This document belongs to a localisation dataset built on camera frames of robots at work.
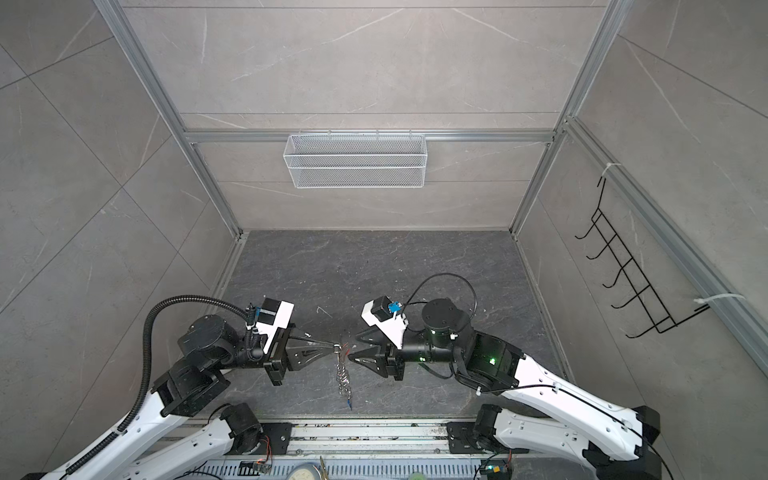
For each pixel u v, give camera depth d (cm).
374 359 49
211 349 42
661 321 59
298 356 48
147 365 44
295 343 49
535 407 44
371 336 57
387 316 47
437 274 107
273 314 44
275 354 46
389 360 48
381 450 73
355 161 101
